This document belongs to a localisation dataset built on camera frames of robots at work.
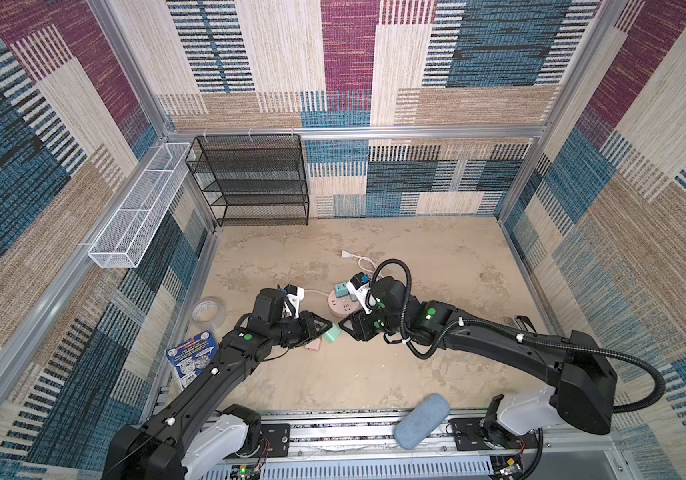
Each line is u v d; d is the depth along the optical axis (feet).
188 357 2.80
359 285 2.26
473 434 2.40
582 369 1.38
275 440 2.41
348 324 2.31
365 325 2.21
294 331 2.26
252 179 3.59
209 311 3.16
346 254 3.55
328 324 2.53
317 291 3.22
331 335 2.50
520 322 2.96
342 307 3.06
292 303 2.14
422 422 2.40
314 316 2.41
